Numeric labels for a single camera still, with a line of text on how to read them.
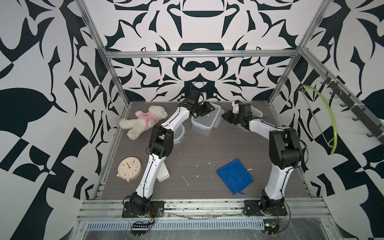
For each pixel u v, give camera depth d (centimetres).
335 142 66
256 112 105
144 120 97
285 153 53
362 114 55
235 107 91
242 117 79
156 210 75
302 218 74
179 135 93
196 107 87
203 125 94
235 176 85
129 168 85
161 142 63
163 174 82
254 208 74
